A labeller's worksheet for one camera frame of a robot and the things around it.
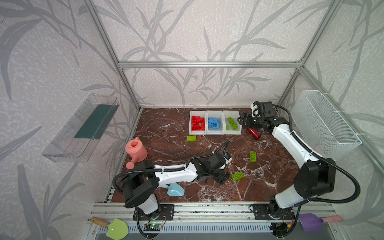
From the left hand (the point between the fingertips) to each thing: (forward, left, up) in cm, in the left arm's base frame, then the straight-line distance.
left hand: (226, 169), depth 81 cm
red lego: (+36, +19, -6) cm, 41 cm away
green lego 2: (+34, -5, -8) cm, 35 cm away
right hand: (+27, -10, +13) cm, 32 cm away
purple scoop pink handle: (-23, -40, -7) cm, 47 cm away
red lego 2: (+36, +16, -7) cm, 40 cm away
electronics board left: (-26, +37, -8) cm, 45 cm away
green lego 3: (+10, -18, -6) cm, 22 cm away
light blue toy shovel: (-9, +28, -6) cm, 30 cm away
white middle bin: (+42, +2, -3) cm, 43 cm away
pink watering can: (+10, +51, +3) cm, 52 cm away
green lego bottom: (-1, -7, -6) cm, 10 cm away
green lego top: (+24, +20, -7) cm, 32 cm away
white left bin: (+42, +13, -3) cm, 45 cm away
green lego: (+35, -9, -4) cm, 36 cm away
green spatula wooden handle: (-26, +53, -8) cm, 60 cm away
